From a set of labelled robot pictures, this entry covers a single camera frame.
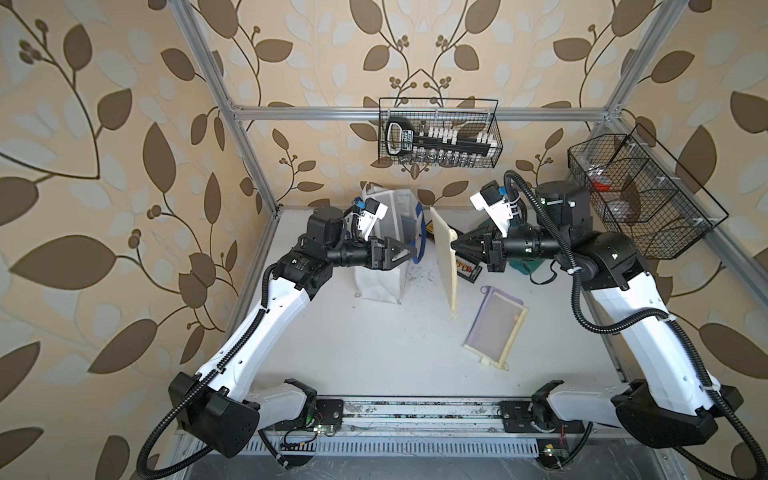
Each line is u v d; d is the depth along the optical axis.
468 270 1.01
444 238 0.57
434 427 0.74
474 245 0.55
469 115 0.91
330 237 0.54
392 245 0.57
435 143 0.83
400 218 0.92
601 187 0.82
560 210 0.43
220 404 0.38
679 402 0.37
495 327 0.89
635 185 0.80
